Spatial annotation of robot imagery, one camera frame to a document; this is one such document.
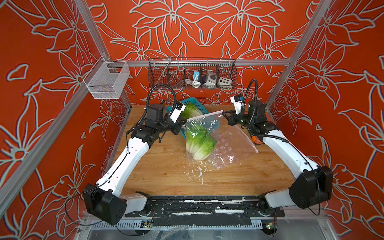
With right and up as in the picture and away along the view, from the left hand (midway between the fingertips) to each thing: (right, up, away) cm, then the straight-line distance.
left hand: (184, 117), depth 73 cm
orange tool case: (+31, -10, -13) cm, 35 cm away
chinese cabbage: (+3, +5, +34) cm, 34 cm away
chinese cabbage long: (+11, -17, +11) cm, 23 cm away
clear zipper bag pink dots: (+31, -17, +22) cm, 42 cm away
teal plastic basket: (+6, +13, +37) cm, 40 cm away
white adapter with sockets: (+17, +24, +17) cm, 34 cm away
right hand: (+19, +3, +4) cm, 20 cm away
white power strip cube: (+25, +22, +19) cm, 39 cm away
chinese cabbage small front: (+5, -9, +1) cm, 10 cm away
